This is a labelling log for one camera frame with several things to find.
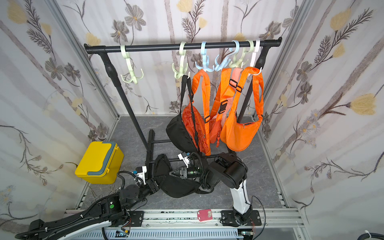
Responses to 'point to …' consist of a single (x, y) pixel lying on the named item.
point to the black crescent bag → (182, 129)
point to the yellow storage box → (100, 163)
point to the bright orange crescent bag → (235, 136)
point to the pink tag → (204, 214)
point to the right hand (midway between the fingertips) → (171, 175)
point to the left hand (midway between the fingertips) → (166, 179)
